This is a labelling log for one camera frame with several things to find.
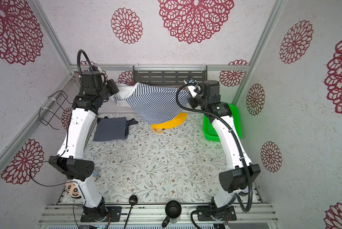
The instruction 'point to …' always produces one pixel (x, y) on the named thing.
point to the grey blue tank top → (110, 128)
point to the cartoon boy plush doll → (73, 189)
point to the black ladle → (133, 201)
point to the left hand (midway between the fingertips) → (116, 84)
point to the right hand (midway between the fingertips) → (191, 88)
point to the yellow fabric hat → (160, 128)
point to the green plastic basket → (208, 131)
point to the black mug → (173, 211)
